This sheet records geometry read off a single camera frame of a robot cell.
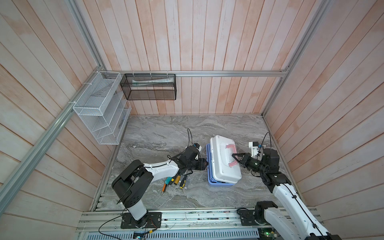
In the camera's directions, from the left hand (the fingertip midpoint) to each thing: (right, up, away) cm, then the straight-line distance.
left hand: (204, 166), depth 87 cm
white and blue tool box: (+8, +2, -14) cm, 16 cm away
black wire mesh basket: (-37, +53, +17) cm, 67 cm away
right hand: (+14, +8, -8) cm, 19 cm away
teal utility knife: (-21, -7, -2) cm, 23 cm away
